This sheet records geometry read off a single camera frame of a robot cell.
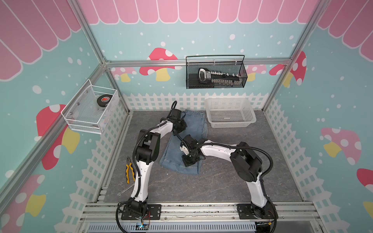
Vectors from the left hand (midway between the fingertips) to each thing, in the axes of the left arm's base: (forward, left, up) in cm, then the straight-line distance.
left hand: (185, 128), depth 107 cm
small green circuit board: (-60, +21, -3) cm, 63 cm away
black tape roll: (-5, +44, +31) cm, 54 cm away
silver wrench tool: (-45, +35, -3) cm, 57 cm away
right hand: (-27, 0, -1) cm, 27 cm away
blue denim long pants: (-23, +8, 0) cm, 24 cm away
